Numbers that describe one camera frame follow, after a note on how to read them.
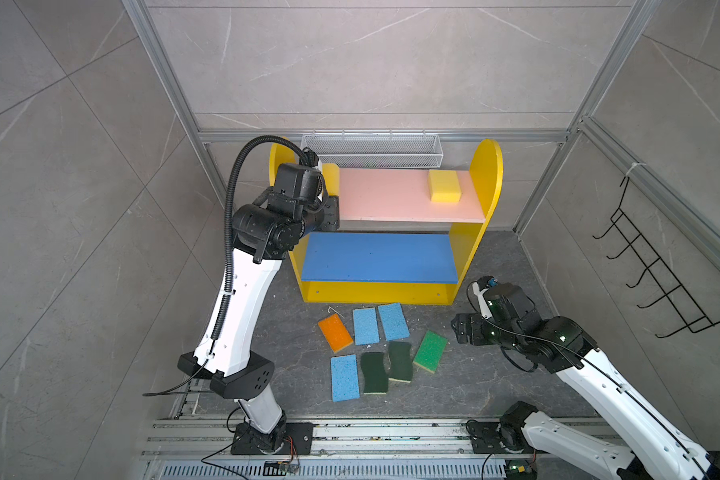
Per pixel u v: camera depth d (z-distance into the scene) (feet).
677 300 2.08
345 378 2.68
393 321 3.05
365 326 3.04
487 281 2.06
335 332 2.96
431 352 2.83
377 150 3.21
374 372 2.75
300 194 1.45
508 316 1.71
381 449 2.40
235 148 3.22
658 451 1.25
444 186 2.36
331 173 2.04
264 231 1.26
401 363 2.75
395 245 3.27
